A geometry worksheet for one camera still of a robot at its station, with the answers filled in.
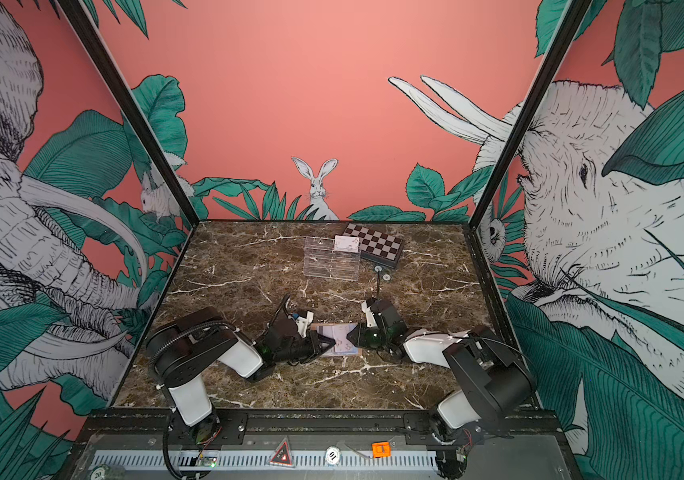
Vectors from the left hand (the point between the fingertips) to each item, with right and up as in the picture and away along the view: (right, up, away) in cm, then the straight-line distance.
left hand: (339, 342), depth 85 cm
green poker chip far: (+13, +20, +22) cm, 33 cm away
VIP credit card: (0, +1, +5) cm, 5 cm away
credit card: (+3, +29, +18) cm, 34 cm away
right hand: (+2, +1, +2) cm, 3 cm away
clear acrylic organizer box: (-7, +23, +22) cm, 32 cm away
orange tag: (+11, -20, -16) cm, 28 cm away
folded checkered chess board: (+13, +28, +24) cm, 39 cm away
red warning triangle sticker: (-13, -22, -15) cm, 30 cm away
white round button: (-1, -22, -15) cm, 27 cm away
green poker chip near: (+16, +17, +19) cm, 30 cm away
